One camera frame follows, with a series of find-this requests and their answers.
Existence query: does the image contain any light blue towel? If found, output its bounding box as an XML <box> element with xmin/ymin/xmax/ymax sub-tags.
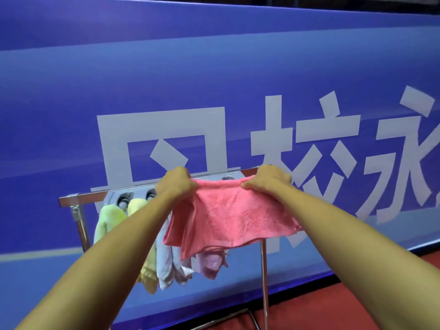
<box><xmin>155</xmin><ymin>216</ymin><xmax>193</xmax><ymax>291</ymax></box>

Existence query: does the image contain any person's right hand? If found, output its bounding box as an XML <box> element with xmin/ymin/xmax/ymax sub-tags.
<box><xmin>240</xmin><ymin>164</ymin><xmax>293</xmax><ymax>200</ymax></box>

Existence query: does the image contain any person's left forearm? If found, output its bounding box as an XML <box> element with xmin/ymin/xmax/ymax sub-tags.
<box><xmin>15</xmin><ymin>192</ymin><xmax>179</xmax><ymax>330</ymax></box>

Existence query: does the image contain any person's right forearm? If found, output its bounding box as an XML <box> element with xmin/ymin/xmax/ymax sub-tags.
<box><xmin>278</xmin><ymin>183</ymin><xmax>440</xmax><ymax>330</ymax></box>

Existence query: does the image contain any person's left hand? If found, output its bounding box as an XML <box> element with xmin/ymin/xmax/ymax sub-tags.
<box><xmin>154</xmin><ymin>166</ymin><xmax>198</xmax><ymax>203</ymax></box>

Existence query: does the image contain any pink towel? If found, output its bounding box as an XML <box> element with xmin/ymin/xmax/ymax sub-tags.
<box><xmin>162</xmin><ymin>175</ymin><xmax>305</xmax><ymax>261</ymax></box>

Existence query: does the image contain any chrome metal rack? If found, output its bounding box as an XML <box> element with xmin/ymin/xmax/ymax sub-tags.
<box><xmin>58</xmin><ymin>166</ymin><xmax>270</xmax><ymax>330</ymax></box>

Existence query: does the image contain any blue printed banner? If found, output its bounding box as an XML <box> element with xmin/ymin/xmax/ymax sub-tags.
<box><xmin>0</xmin><ymin>0</ymin><xmax>440</xmax><ymax>329</ymax></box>

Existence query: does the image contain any yellow towel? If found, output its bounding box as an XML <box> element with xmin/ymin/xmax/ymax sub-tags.
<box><xmin>127</xmin><ymin>198</ymin><xmax>159</xmax><ymax>294</ymax></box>

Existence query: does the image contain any grey plastic hook rail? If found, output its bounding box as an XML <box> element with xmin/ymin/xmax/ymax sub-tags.
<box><xmin>103</xmin><ymin>170</ymin><xmax>247</xmax><ymax>206</ymax></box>

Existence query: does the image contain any purple towel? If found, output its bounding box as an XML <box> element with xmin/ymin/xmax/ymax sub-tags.
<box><xmin>191</xmin><ymin>249</ymin><xmax>229</xmax><ymax>281</ymax></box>

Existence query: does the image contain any light green towel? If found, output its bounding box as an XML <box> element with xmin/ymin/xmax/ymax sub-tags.
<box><xmin>93</xmin><ymin>204</ymin><xmax>128</xmax><ymax>244</ymax></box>

